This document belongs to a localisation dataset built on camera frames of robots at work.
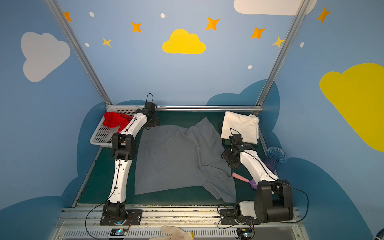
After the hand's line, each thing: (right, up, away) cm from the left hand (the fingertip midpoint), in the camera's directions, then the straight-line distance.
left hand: (152, 124), depth 110 cm
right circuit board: (+55, -54, -38) cm, 86 cm away
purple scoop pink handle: (+65, -35, -24) cm, 78 cm away
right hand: (+51, -21, -22) cm, 59 cm away
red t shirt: (-31, +3, 0) cm, 31 cm away
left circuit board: (-6, -54, -38) cm, 66 cm away
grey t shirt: (+14, -22, -11) cm, 29 cm away
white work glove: (+21, -53, -39) cm, 70 cm away
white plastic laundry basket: (-32, -9, -9) cm, 34 cm away
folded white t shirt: (+68, -1, -5) cm, 69 cm away
